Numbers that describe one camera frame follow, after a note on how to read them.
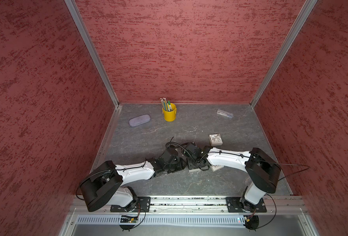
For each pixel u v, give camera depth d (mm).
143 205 742
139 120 1065
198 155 668
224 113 1139
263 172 452
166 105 1025
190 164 775
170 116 1071
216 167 852
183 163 775
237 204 741
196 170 850
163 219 709
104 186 425
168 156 659
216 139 952
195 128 1061
